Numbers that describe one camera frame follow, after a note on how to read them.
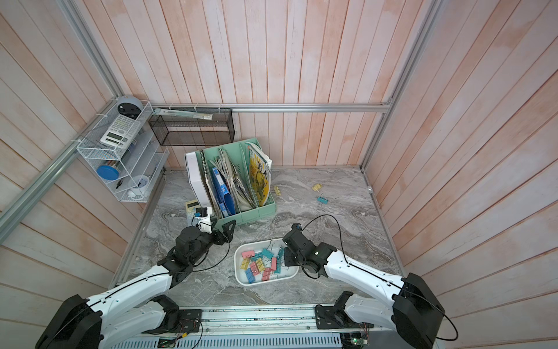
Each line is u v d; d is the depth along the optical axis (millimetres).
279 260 858
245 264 849
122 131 778
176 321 696
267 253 879
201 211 691
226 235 746
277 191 1069
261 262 844
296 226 761
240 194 897
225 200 836
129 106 801
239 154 981
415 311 404
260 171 936
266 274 822
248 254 865
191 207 1034
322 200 1062
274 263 839
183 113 922
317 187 1079
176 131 1064
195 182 814
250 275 822
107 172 769
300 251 621
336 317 659
